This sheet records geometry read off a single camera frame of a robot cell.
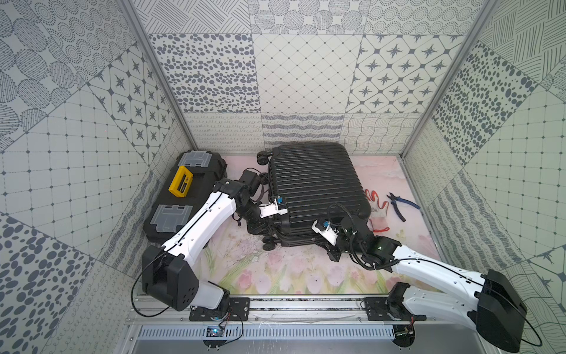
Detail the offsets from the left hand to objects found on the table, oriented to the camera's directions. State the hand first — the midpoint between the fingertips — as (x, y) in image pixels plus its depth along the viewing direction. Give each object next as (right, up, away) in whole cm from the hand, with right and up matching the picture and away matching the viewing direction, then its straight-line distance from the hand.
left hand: (273, 227), depth 76 cm
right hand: (+16, -7, +3) cm, 18 cm away
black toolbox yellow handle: (-35, +15, +12) cm, 40 cm away
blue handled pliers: (+57, +7, +27) cm, 63 cm away
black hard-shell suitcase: (+14, +17, +6) cm, 23 cm away
